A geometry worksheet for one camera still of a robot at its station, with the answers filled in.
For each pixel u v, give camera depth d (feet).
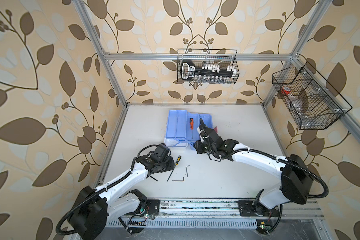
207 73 2.72
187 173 2.83
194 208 2.47
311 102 2.43
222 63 3.08
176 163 2.92
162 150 2.14
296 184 1.38
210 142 2.06
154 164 1.98
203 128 2.15
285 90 2.90
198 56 2.93
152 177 2.77
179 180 2.71
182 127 3.05
